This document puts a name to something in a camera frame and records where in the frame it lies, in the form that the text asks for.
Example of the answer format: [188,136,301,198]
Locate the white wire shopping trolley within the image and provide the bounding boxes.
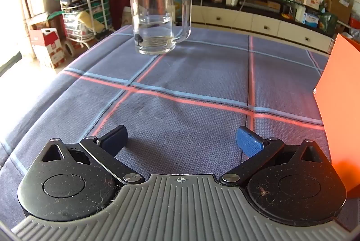
[50,0,116,57]

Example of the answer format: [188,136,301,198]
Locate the blue and white packet box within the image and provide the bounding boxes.
[305,13,320,27]

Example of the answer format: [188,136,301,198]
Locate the blue plaid tablecloth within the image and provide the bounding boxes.
[0,24,360,230]

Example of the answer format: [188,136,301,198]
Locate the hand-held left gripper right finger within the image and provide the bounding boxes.
[219,126,324,187]

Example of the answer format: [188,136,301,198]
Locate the white low television cabinet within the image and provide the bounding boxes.
[191,0,338,54]

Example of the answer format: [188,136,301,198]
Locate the red and white carton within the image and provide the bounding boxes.
[29,28,67,69]

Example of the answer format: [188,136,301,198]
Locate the clear glass handled mug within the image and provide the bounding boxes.
[129,0,192,55]

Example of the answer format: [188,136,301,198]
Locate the orange cardboard box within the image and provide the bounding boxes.
[313,34,360,193]

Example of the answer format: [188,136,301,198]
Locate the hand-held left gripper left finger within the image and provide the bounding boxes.
[41,125,145,186]

